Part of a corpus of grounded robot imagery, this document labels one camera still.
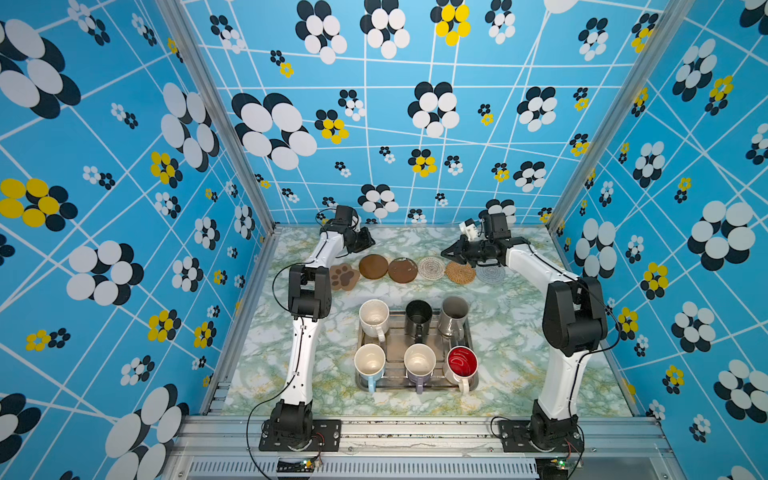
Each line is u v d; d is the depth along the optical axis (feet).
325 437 2.40
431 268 3.50
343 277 3.44
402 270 3.49
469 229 2.97
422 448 2.38
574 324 1.73
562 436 2.20
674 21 2.24
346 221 3.01
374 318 3.06
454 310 2.92
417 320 3.00
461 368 2.79
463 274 3.45
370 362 2.77
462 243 2.79
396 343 3.17
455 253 2.78
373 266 3.55
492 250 2.52
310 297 2.27
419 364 2.77
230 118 2.94
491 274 3.45
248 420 2.37
